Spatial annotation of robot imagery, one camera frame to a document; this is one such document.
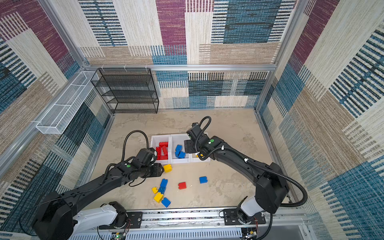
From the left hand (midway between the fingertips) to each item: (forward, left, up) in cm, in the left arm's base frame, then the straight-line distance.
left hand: (161, 168), depth 83 cm
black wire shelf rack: (+55, +30, +11) cm, 64 cm away
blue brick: (+14, -8, -3) cm, 16 cm away
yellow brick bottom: (-13, +1, -5) cm, 14 cm away
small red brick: (-7, -11, -6) cm, 15 cm away
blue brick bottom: (-15, -3, -7) cm, 17 cm away
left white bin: (+20, +8, -6) cm, 22 cm away
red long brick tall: (+15, +5, -6) cm, 17 cm away
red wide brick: (+17, 0, -3) cm, 17 cm away
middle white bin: (+20, -6, -3) cm, 21 cm away
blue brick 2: (+10, -11, -3) cm, 15 cm away
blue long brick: (-7, -1, -7) cm, 10 cm away
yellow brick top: (+2, -2, -5) cm, 6 cm away
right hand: (+8, -18, +8) cm, 21 cm away
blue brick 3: (-4, -23, -6) cm, 24 cm away
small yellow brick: (-9, +4, -6) cm, 12 cm away
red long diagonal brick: (+11, 0, -8) cm, 14 cm away
